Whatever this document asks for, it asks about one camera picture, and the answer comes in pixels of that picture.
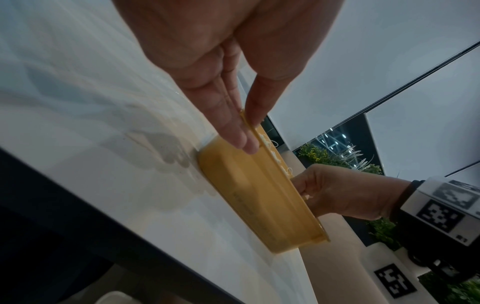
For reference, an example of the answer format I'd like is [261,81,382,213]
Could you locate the person's left hand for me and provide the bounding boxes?
[112,0,348,155]

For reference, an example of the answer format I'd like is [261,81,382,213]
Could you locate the person's right hand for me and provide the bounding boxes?
[290,163,412,221]

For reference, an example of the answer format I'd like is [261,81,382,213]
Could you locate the tea bags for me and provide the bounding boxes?
[258,133,295,179]

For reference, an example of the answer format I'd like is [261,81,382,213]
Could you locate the yellow tray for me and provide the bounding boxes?
[197,109,332,254]

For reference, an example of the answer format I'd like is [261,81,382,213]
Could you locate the person's black trousers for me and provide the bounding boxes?
[0,204,114,304]

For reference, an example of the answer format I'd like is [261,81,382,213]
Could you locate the green hedge plant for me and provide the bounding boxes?
[298,142,480,304]

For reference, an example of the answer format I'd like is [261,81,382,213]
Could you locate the dark glass window pane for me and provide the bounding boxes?
[292,114,383,174]

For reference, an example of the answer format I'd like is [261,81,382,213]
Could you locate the beige bench seat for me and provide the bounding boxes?
[279,148,391,304]

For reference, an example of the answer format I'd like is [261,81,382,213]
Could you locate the dark window strip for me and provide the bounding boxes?
[261,115,287,149]

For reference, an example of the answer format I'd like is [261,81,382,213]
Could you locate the black right wristband with markers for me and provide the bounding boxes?
[388,175,480,269]

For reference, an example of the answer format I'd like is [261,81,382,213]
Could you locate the white roller blind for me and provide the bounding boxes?
[239,0,480,179]

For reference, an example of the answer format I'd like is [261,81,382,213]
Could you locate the small white bin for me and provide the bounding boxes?
[94,290,133,304]

